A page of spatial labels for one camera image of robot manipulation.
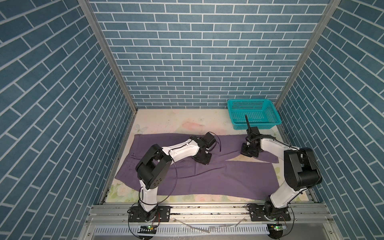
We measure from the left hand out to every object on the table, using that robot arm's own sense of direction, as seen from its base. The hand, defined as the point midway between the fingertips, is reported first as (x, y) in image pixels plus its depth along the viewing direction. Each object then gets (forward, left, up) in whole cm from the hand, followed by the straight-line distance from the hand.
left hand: (206, 161), depth 90 cm
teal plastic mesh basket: (+42, -48, -1) cm, 64 cm away
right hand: (+7, -24, -1) cm, 25 cm away
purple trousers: (-5, -14, -2) cm, 15 cm away
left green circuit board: (-32, +30, -6) cm, 45 cm away
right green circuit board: (-33, -33, -2) cm, 47 cm away
